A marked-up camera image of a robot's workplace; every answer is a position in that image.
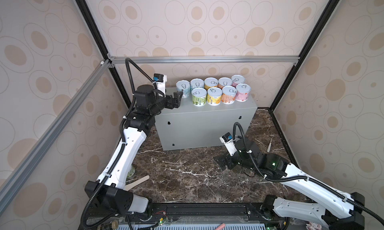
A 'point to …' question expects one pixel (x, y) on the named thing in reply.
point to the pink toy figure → (312, 226)
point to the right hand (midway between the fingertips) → (221, 152)
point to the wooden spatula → (128, 186)
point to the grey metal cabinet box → (190, 126)
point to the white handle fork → (272, 135)
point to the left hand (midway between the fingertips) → (177, 88)
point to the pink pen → (220, 227)
